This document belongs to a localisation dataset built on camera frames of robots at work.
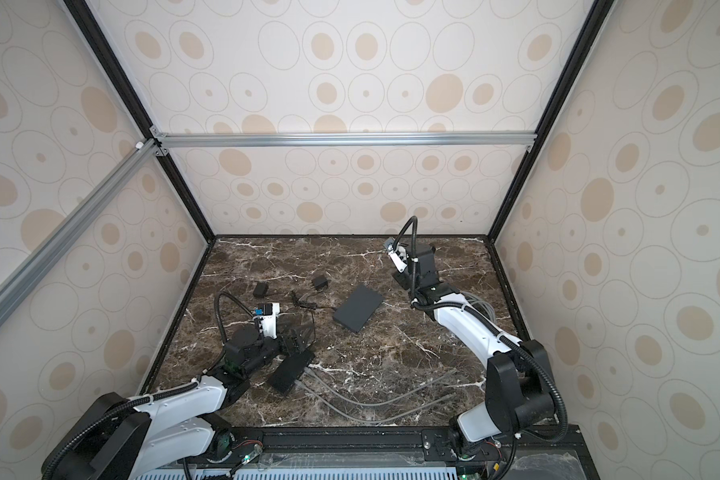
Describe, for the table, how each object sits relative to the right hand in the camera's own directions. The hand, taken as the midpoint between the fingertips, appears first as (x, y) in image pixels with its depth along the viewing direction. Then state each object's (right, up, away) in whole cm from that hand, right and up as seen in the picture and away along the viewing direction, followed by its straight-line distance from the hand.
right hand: (410, 255), depth 87 cm
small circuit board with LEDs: (-39, -48, -16) cm, 64 cm away
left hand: (-28, -19, -5) cm, 34 cm away
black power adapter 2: (-29, -9, +19) cm, 36 cm away
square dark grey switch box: (-16, -18, +14) cm, 27 cm away
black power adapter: (-50, -12, +16) cm, 53 cm away
